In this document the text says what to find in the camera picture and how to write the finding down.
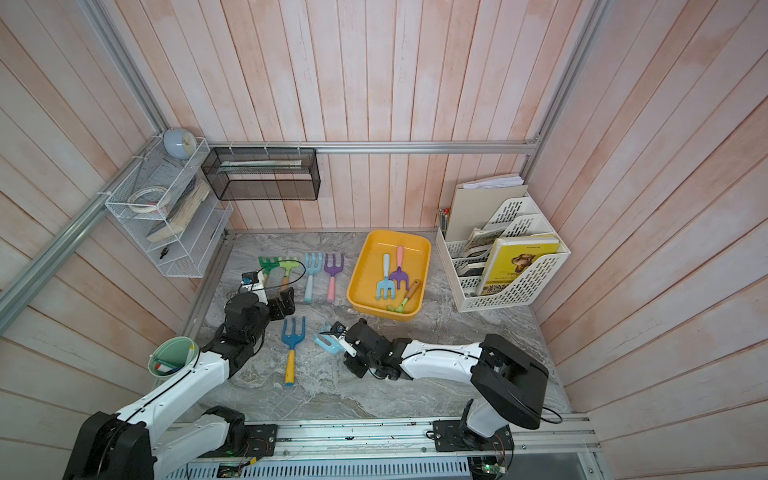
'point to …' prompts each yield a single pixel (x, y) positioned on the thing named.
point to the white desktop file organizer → (463, 259)
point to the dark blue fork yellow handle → (292, 340)
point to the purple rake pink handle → (333, 270)
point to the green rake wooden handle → (267, 265)
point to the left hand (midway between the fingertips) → (280, 294)
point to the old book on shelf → (177, 219)
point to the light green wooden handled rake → (287, 264)
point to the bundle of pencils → (443, 218)
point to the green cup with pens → (170, 358)
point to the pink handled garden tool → (399, 275)
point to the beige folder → (477, 202)
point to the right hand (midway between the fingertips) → (348, 350)
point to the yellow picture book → (508, 258)
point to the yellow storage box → (370, 270)
